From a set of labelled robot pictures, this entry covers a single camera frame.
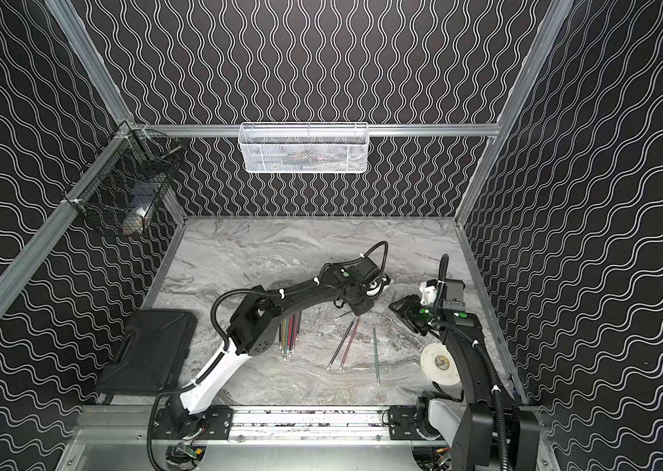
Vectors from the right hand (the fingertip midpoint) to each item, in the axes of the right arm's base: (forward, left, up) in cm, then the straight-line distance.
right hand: (396, 308), depth 83 cm
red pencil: (-6, +13, -11) cm, 18 cm away
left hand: (+8, +8, -10) cm, 15 cm away
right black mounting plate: (-27, 0, -11) cm, 29 cm away
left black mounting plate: (-30, +51, +2) cm, 59 cm away
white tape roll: (-12, -12, -11) cm, 20 cm away
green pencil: (-10, +5, -12) cm, 16 cm away
